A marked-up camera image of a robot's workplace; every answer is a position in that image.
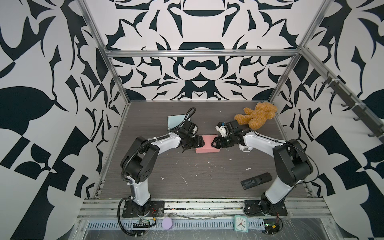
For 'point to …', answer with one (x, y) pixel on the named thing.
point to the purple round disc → (167, 223)
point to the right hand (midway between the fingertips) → (215, 142)
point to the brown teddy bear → (256, 119)
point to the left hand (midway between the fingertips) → (202, 141)
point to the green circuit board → (271, 226)
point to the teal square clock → (241, 223)
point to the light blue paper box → (174, 121)
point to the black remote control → (256, 180)
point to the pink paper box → (208, 148)
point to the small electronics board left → (141, 223)
